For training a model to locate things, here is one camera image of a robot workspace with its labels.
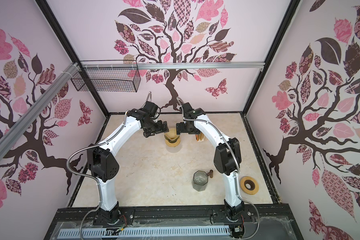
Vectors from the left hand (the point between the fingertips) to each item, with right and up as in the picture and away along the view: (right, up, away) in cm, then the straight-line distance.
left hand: (161, 133), depth 87 cm
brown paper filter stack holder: (+24, -3, +14) cm, 28 cm away
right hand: (+14, +2, +4) cm, 15 cm away
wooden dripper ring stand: (+6, -7, +4) cm, 10 cm away
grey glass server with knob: (+24, -29, +2) cm, 37 cm away
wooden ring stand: (+51, -30, -4) cm, 59 cm away
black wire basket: (-26, +37, +8) cm, 46 cm away
